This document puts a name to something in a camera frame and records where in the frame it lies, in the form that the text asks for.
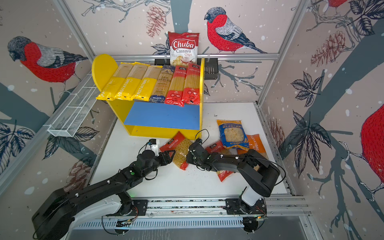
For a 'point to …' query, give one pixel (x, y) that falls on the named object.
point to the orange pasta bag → (255, 143)
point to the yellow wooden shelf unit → (153, 119)
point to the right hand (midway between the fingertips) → (183, 160)
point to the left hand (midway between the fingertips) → (171, 152)
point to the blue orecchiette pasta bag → (232, 133)
